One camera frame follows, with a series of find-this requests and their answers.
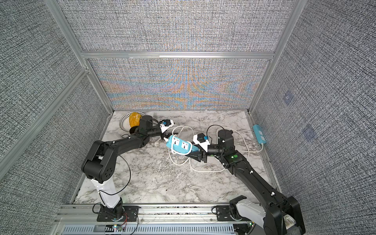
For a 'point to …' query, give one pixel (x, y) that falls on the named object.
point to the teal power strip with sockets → (178, 145)
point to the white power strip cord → (171, 149)
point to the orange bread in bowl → (134, 119)
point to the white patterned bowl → (124, 123)
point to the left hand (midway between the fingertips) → (176, 125)
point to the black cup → (132, 129)
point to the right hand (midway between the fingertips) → (187, 146)
